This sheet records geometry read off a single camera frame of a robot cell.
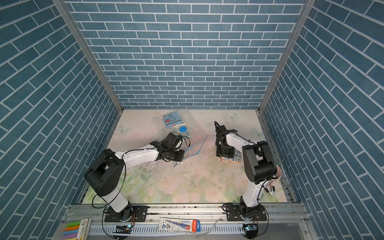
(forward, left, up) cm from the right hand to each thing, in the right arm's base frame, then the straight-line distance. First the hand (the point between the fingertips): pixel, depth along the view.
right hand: (223, 156), depth 95 cm
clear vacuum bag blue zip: (+2, +20, +8) cm, 21 cm away
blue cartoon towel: (+26, +39, +3) cm, 47 cm away
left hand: (-5, +23, +4) cm, 24 cm away
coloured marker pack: (-45, +69, +2) cm, 82 cm away
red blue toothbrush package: (-39, +22, +2) cm, 44 cm away
